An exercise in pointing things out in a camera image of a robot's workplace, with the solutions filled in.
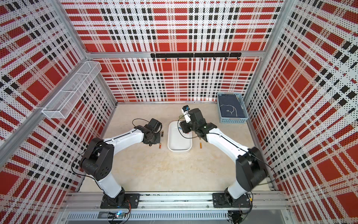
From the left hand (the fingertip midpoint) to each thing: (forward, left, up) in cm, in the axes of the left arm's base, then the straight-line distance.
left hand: (157, 139), depth 94 cm
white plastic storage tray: (-1, -14, -2) cm, 15 cm away
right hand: (+4, -20, +14) cm, 25 cm away
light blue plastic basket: (+17, -56, -1) cm, 58 cm away
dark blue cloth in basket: (+27, -55, +3) cm, 61 cm away
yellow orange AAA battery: (-2, -30, -5) cm, 30 cm away
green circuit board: (-42, +14, -2) cm, 45 cm away
